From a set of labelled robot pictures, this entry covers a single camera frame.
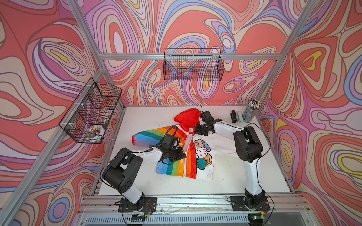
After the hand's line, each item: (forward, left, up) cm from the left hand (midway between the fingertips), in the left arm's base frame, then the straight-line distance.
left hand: (188, 157), depth 87 cm
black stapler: (+34, -36, +1) cm, 50 cm away
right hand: (+19, -6, -2) cm, 20 cm away
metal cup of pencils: (+30, -45, +15) cm, 56 cm away
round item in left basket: (+2, +48, +24) cm, 54 cm away
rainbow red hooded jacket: (+4, -8, -1) cm, 9 cm away
